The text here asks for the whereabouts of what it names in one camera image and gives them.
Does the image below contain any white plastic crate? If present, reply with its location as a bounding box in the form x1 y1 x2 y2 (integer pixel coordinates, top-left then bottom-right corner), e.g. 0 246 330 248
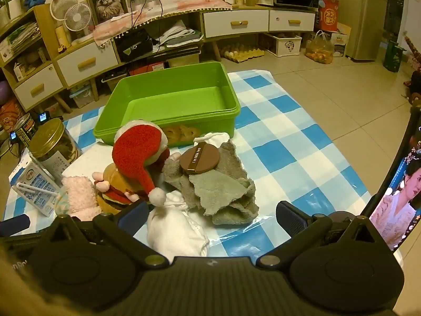
263 33 302 56

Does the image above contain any pink fluffy plush toy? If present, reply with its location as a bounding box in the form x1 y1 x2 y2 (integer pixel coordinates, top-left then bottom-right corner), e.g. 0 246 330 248
62 176 103 221

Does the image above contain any wooden cabinet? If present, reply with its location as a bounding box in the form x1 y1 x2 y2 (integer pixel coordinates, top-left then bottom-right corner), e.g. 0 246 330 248
0 3 319 114

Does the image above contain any black box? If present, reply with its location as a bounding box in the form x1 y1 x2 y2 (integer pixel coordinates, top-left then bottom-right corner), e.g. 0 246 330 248
113 29 154 62

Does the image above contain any red gift box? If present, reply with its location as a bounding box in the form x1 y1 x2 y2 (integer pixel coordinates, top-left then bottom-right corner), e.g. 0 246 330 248
315 0 343 33

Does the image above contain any pink table runner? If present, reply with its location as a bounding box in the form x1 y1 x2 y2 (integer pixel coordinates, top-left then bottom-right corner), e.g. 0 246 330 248
93 0 232 46

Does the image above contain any glass jar with gold lid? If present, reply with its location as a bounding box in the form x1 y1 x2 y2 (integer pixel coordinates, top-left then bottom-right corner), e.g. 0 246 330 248
29 118 83 182

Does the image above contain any framed cat picture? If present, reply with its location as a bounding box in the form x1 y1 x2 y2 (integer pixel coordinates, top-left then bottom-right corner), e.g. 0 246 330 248
86 0 129 26

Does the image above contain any green plastic bin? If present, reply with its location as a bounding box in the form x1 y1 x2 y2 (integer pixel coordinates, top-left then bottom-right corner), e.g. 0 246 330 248
93 61 241 146

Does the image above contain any white paper sheet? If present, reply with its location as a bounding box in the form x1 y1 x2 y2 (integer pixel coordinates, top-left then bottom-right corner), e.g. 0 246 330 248
62 141 116 181

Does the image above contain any green bag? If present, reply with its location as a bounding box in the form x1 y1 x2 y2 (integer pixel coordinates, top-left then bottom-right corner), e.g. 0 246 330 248
382 40 406 73

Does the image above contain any blue white checkered mat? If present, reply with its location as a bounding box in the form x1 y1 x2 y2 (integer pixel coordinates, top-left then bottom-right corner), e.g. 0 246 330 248
7 69 372 259

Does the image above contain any person's left forearm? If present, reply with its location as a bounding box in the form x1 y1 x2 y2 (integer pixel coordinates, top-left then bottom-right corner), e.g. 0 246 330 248
0 239 86 316

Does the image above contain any stack of papers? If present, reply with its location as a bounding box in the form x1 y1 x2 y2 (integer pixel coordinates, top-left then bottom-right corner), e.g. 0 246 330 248
153 20 204 48

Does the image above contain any egg tray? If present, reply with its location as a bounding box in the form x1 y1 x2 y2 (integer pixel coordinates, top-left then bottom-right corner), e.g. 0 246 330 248
220 43 265 63

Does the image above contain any hamburger plush toy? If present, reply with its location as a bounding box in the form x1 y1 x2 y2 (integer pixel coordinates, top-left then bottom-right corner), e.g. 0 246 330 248
92 164 145 214

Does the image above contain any grey towel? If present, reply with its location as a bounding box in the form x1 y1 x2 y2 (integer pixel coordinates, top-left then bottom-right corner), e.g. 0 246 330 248
162 140 260 226

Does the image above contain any cardboard box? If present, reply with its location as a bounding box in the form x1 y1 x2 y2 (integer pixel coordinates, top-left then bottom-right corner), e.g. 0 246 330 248
330 23 352 57

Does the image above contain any brown round powder puff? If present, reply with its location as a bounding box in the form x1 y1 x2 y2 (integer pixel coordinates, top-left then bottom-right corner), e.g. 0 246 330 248
179 142 221 175

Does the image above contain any tablet showing video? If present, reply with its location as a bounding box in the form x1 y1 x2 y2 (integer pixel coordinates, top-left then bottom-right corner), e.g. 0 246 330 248
360 100 421 255

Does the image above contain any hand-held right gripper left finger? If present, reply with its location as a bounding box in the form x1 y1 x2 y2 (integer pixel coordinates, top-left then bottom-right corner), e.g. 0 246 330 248
49 201 171 268

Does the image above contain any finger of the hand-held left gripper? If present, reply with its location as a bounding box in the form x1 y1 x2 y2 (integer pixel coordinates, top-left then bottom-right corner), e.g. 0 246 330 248
0 214 31 236

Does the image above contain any small white cloth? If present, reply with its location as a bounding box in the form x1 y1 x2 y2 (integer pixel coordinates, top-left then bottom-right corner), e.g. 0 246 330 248
193 132 231 147

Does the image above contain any bag of oranges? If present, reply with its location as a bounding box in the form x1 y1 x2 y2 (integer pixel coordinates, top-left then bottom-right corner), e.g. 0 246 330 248
305 29 334 65

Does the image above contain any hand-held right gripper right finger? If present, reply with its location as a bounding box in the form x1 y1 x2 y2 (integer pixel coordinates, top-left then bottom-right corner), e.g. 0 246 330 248
257 200 370 269

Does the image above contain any tin can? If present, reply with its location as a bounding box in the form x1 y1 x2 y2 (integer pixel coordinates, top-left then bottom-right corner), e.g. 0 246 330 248
15 113 37 147

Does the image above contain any santa plush toy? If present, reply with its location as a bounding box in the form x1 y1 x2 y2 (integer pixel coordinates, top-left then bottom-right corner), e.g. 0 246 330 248
112 121 172 205

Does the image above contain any white cloth pouch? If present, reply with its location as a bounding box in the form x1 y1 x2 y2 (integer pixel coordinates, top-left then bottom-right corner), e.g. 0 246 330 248
146 192 210 259

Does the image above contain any white cabinet drawer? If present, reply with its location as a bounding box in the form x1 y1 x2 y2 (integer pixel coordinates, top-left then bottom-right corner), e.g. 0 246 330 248
55 39 119 87
268 9 317 32
13 65 65 111
202 9 271 39

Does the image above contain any refrigerator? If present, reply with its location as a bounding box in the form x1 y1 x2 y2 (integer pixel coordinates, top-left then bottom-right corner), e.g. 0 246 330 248
340 0 390 61

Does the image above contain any white blue milk carton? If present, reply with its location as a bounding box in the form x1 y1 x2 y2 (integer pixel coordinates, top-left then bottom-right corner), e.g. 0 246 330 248
9 156 64 218

